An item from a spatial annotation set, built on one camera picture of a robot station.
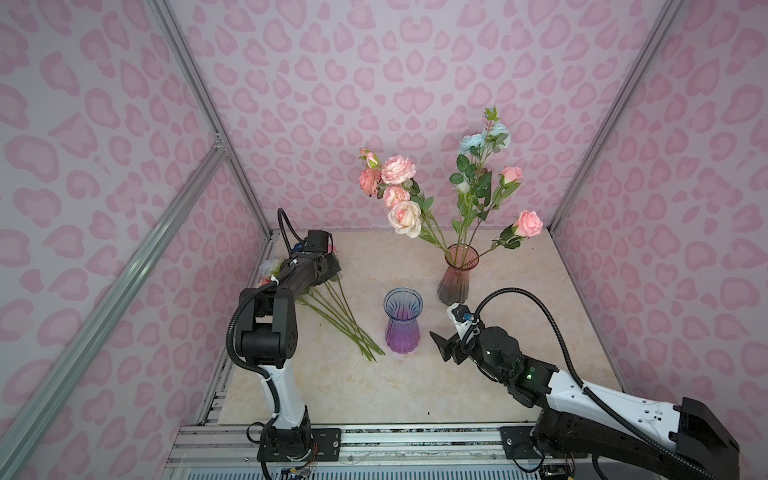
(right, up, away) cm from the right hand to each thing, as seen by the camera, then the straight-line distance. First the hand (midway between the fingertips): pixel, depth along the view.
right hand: (443, 325), depth 78 cm
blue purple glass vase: (-11, +5, -3) cm, 12 cm away
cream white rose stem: (-35, +3, +20) cm, 40 cm away
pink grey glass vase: (+5, +8, +15) cm, 18 cm away
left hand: (-33, +15, +22) cm, 43 cm away
